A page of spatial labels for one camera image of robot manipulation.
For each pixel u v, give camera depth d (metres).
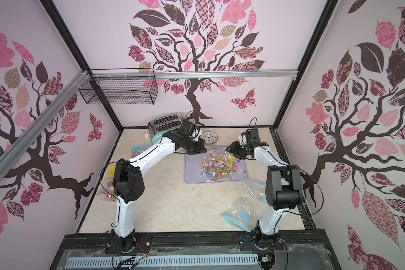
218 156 0.97
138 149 1.07
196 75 0.92
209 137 1.10
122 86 0.95
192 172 0.97
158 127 0.97
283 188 0.48
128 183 0.52
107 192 0.89
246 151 0.71
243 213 0.78
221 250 0.72
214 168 0.97
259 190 0.89
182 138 0.68
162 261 0.70
